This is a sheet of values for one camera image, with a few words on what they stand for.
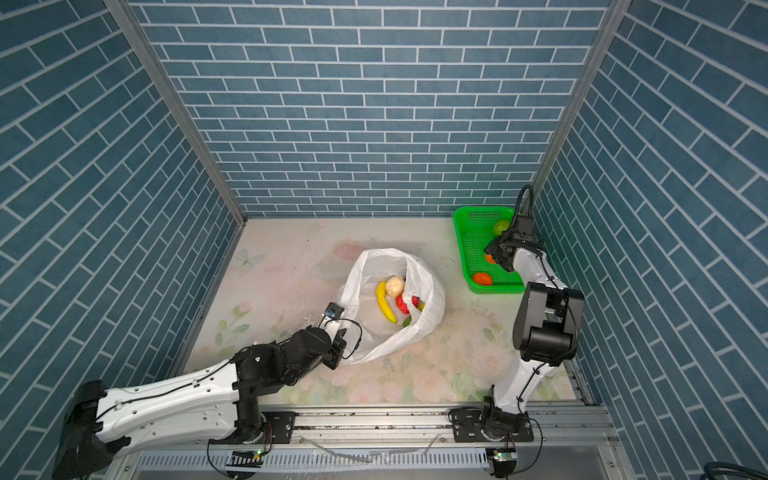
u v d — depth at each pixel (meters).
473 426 0.74
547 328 0.50
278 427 0.74
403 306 0.90
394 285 0.94
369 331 0.87
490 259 0.93
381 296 0.96
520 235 0.75
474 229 1.13
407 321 0.91
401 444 0.72
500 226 1.12
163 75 0.81
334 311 0.64
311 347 0.54
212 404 0.48
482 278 0.97
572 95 0.86
